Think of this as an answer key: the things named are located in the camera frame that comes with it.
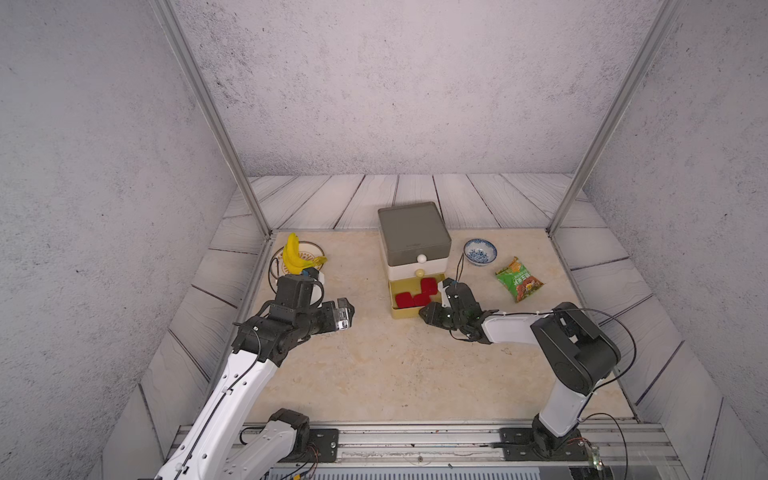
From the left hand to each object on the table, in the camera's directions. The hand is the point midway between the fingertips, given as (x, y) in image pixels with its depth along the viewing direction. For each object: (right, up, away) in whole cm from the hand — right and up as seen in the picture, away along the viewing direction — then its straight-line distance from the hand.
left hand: (344, 311), depth 73 cm
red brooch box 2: (+21, -1, +27) cm, 34 cm away
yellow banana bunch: (-22, +11, +32) cm, 40 cm away
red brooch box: (+16, -1, +25) cm, 30 cm away
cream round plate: (-30, +9, +36) cm, 48 cm away
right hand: (+21, -4, +20) cm, 29 cm away
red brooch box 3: (+23, +4, +23) cm, 33 cm away
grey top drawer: (+18, +21, +21) cm, 34 cm away
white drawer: (+24, +9, +23) cm, 34 cm away
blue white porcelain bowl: (+44, +14, +38) cm, 60 cm away
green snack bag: (+53, +6, +25) cm, 59 cm away
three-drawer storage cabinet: (+18, +3, +28) cm, 34 cm away
